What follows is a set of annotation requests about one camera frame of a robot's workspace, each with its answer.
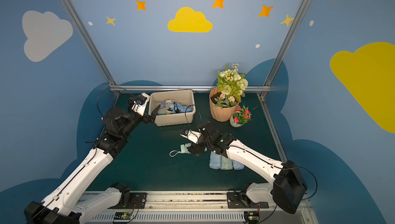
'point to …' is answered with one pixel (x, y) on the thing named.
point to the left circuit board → (122, 216)
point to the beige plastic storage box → (185, 97)
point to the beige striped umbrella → (168, 100)
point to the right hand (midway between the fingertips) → (194, 136)
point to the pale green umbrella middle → (226, 163)
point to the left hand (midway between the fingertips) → (148, 98)
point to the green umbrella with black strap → (184, 150)
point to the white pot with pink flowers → (238, 118)
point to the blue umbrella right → (237, 165)
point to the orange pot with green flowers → (225, 98)
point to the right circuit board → (251, 217)
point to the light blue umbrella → (177, 108)
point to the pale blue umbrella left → (215, 161)
